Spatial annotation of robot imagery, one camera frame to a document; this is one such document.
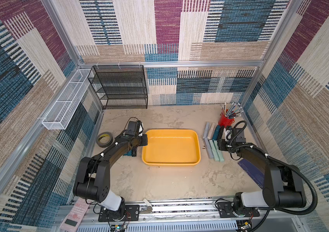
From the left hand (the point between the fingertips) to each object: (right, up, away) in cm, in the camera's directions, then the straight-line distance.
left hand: (146, 139), depth 92 cm
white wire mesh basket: (-39, +14, -21) cm, 47 cm away
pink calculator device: (-33, -36, -21) cm, 53 cm away
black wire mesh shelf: (-22, +37, +17) cm, 46 cm away
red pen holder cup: (+53, +11, +10) cm, 55 cm away
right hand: (+49, -4, 0) cm, 49 cm away
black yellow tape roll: (-30, -1, +9) cm, 32 cm away
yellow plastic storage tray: (+16, -6, +4) cm, 18 cm away
